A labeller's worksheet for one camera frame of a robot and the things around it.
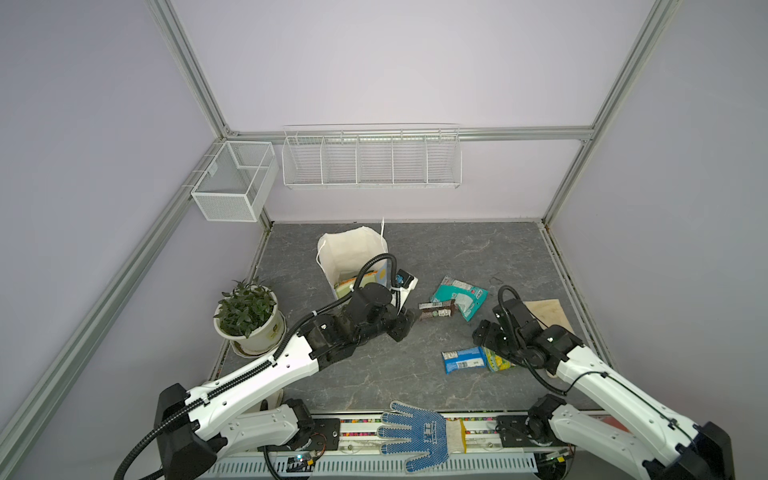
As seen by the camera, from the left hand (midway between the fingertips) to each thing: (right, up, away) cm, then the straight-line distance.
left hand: (412, 310), depth 70 cm
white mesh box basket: (-59, +38, +32) cm, 77 cm away
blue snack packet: (+16, -17, +15) cm, 27 cm away
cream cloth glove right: (+46, -6, +25) cm, 52 cm away
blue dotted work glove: (+5, -31, +4) cm, 32 cm away
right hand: (+20, -10, +10) cm, 25 cm away
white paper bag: (-19, +13, +18) cm, 30 cm away
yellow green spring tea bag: (+24, -17, +12) cm, 32 cm away
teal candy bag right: (+19, -1, +23) cm, 30 cm away
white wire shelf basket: (-10, +48, +38) cm, 62 cm away
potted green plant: (-42, -3, +6) cm, 42 cm away
